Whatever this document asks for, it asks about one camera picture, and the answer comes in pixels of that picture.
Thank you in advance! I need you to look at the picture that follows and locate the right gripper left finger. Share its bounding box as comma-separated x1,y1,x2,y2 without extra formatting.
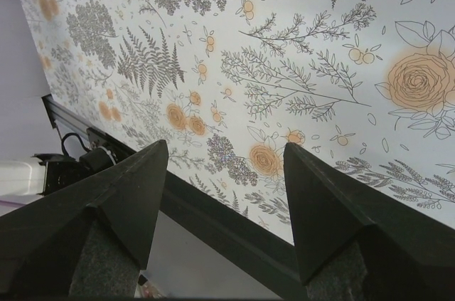
1,140,168,297

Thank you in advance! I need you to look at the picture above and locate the floral patterned table mat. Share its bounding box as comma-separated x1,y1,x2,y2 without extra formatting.
20,0,454,241

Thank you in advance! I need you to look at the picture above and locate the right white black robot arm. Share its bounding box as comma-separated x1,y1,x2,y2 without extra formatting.
1,140,454,300

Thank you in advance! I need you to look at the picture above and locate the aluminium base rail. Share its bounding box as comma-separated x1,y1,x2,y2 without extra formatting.
41,94,306,298

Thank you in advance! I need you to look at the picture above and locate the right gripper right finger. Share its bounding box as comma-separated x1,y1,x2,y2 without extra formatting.
284,143,454,297

